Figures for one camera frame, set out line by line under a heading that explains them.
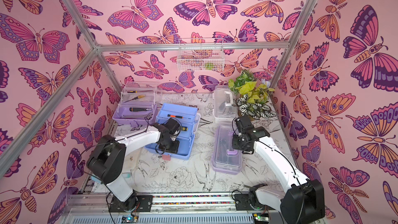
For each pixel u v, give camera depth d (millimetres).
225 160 869
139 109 1095
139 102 1165
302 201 383
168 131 699
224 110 1032
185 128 891
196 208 730
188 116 922
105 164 463
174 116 940
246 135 568
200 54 948
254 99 843
